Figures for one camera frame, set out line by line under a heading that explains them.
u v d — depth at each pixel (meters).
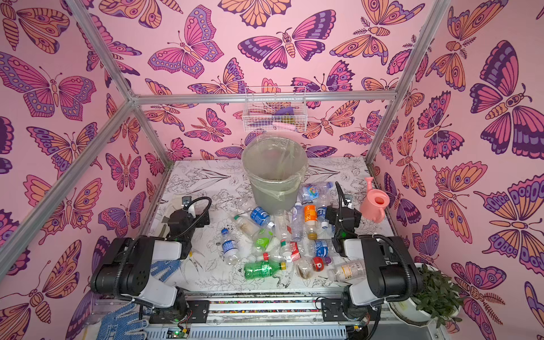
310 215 0.92
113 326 0.71
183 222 0.73
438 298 0.60
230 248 0.83
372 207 0.90
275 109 0.96
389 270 0.45
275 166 1.01
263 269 0.78
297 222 0.93
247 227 0.95
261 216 0.92
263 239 0.86
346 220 0.70
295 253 0.83
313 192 1.00
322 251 0.83
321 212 0.93
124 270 0.43
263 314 0.73
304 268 0.83
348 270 0.78
